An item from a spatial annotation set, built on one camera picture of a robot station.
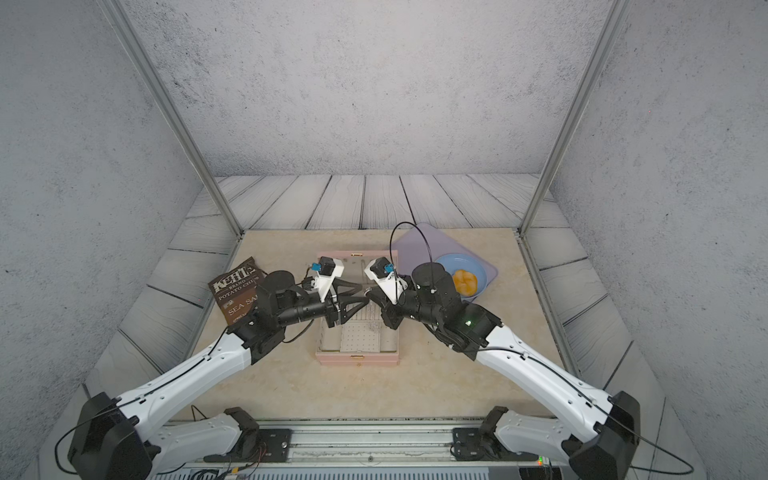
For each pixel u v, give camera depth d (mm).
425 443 751
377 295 595
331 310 624
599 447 366
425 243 468
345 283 694
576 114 870
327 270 610
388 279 556
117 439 382
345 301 628
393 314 595
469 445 726
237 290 1016
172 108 869
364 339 847
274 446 729
